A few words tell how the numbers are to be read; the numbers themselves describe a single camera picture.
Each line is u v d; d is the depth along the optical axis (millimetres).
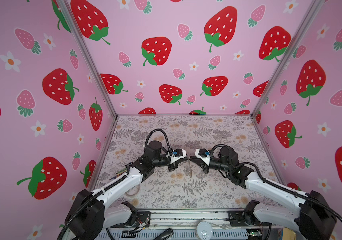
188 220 747
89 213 400
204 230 662
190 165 728
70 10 700
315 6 689
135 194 818
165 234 666
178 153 614
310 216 396
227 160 575
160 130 595
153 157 615
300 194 440
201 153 621
